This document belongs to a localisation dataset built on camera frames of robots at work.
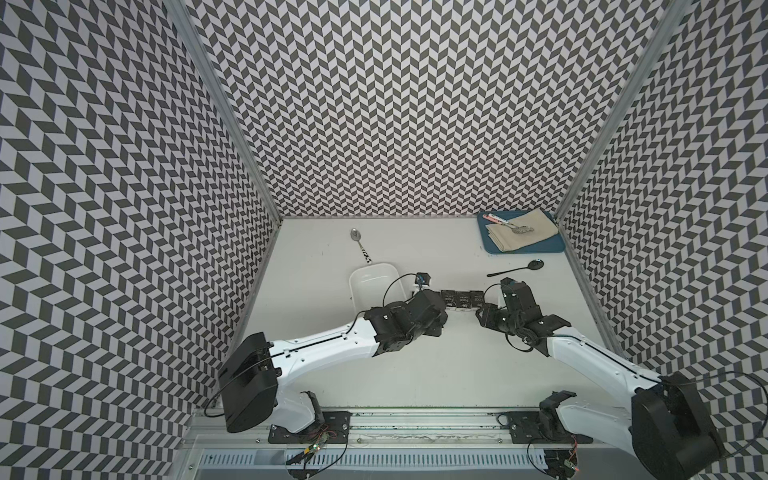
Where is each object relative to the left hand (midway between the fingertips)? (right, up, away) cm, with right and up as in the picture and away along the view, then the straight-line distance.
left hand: (434, 316), depth 78 cm
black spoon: (+37, +12, +24) cm, 46 cm away
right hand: (+15, -3, +9) cm, 17 cm away
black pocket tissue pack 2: (+11, +1, +16) cm, 20 cm away
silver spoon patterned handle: (-26, +22, +34) cm, 48 cm away
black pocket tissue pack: (+7, +2, +16) cm, 18 cm away
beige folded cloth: (+31, +21, +34) cm, 50 cm away
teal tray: (+46, +19, +30) cm, 58 cm away
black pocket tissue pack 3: (+15, +2, +16) cm, 22 cm away
